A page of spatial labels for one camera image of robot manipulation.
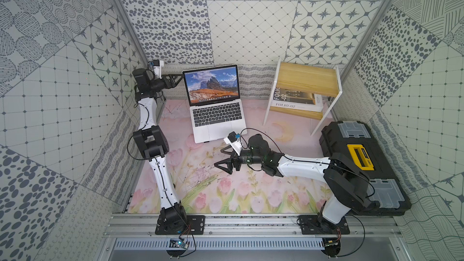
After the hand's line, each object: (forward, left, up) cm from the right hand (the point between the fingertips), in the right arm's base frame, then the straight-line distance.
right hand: (219, 158), depth 76 cm
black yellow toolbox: (+10, -63, -1) cm, 63 cm away
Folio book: (+32, -40, +4) cm, 51 cm away
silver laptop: (+38, +7, +1) cm, 39 cm away
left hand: (+41, +25, +13) cm, 50 cm away
